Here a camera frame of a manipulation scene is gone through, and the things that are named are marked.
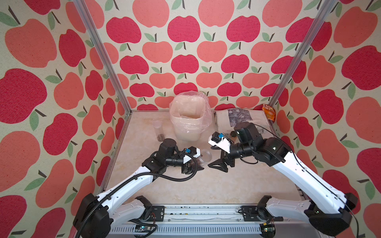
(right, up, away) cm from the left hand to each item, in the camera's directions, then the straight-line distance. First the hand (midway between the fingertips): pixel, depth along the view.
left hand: (201, 164), depth 69 cm
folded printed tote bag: (+21, +22, +38) cm, 49 cm away
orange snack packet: (+56, +28, +42) cm, 76 cm away
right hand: (+4, +4, -5) cm, 8 cm away
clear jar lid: (+2, +5, -3) cm, 6 cm away
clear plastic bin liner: (-5, +28, +35) cm, 45 cm away
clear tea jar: (-26, +18, +22) cm, 38 cm away
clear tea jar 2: (-1, +3, -6) cm, 7 cm away
